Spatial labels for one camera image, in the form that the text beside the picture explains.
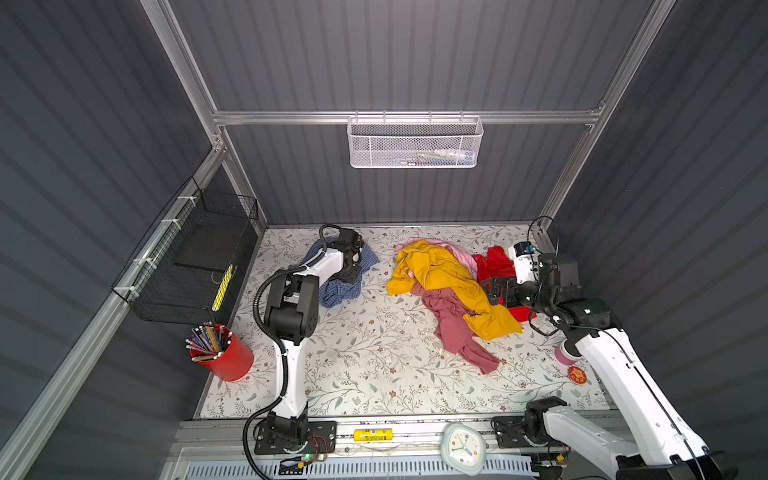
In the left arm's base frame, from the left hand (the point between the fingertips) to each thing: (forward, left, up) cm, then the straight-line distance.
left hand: (343, 273), depth 104 cm
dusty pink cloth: (-19, -34, +3) cm, 39 cm away
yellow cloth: (-2, -27, +6) cm, 28 cm away
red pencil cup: (-33, +26, +12) cm, 44 cm away
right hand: (-22, -44, +22) cm, 54 cm away
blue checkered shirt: (-11, 0, +4) cm, 12 cm away
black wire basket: (-15, +35, +25) cm, 45 cm away
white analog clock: (-54, -30, +1) cm, 62 cm away
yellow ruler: (-26, +25, +26) cm, 44 cm away
